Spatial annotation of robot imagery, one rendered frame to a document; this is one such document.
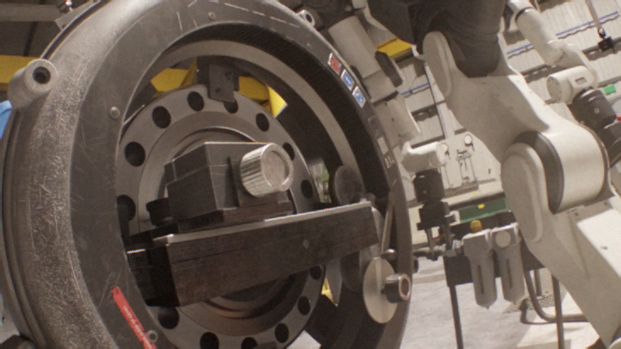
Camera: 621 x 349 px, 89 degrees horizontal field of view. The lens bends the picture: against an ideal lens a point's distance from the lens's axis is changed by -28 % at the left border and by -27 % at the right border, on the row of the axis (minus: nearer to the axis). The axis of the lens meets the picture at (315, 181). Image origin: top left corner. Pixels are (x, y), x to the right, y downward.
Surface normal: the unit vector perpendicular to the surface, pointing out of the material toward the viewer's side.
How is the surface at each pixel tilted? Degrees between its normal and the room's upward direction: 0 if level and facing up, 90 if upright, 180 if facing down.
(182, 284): 90
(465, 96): 107
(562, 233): 76
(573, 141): 61
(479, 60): 151
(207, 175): 92
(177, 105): 90
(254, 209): 90
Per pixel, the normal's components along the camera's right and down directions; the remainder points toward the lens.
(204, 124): 0.78, -0.24
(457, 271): -0.59, 0.01
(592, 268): -0.97, 0.18
